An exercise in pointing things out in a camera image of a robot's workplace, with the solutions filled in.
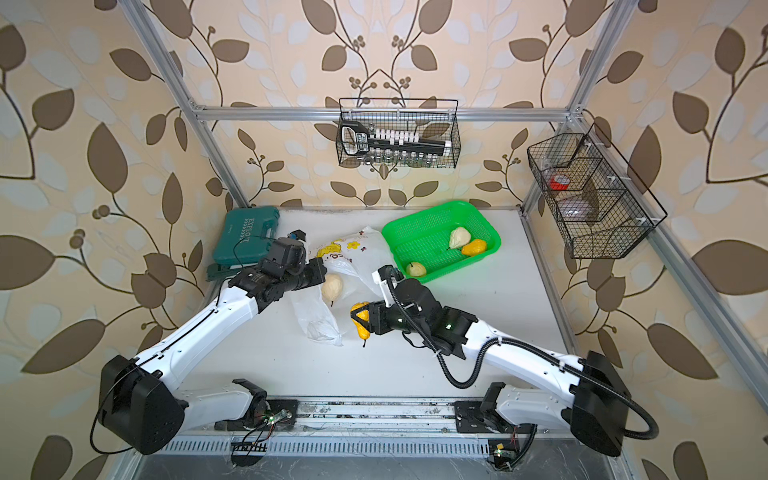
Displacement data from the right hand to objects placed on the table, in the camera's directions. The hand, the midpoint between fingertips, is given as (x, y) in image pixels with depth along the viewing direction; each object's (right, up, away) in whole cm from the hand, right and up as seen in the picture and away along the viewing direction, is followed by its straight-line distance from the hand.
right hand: (359, 312), depth 72 cm
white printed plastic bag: (-4, +11, +11) cm, 16 cm away
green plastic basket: (+24, +17, +40) cm, 50 cm away
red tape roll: (+54, +33, +9) cm, 64 cm away
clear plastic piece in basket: (+52, +24, +2) cm, 58 cm away
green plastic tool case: (-46, +18, +34) cm, 59 cm away
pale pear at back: (+32, +18, +33) cm, 50 cm away
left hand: (-11, +11, +10) cm, 18 cm away
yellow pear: (+1, -4, -3) cm, 5 cm away
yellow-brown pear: (+37, +15, +31) cm, 50 cm away
